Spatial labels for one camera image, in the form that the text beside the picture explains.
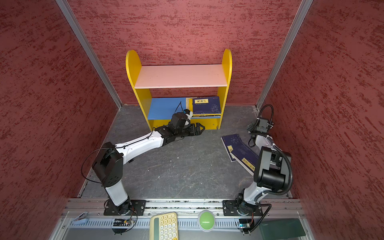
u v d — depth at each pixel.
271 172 0.48
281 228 0.69
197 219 0.71
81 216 0.70
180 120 0.65
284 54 0.89
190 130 0.75
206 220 0.70
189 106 0.98
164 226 0.67
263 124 0.74
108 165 0.46
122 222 0.72
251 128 0.87
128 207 0.67
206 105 0.97
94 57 0.92
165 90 1.14
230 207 0.74
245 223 0.71
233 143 0.98
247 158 0.90
